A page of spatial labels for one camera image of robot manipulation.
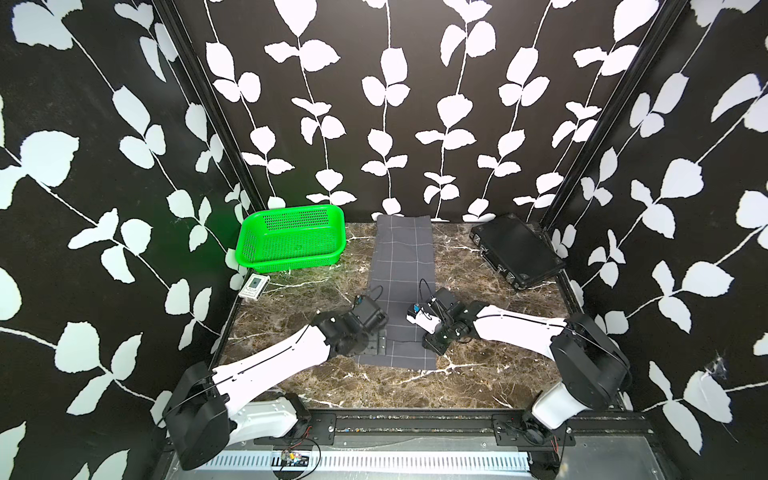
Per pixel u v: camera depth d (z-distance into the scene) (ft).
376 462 2.30
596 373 1.47
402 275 3.43
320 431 2.43
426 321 2.56
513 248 3.72
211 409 1.28
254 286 3.23
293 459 2.31
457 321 2.20
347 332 1.82
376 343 2.35
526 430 2.17
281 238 3.76
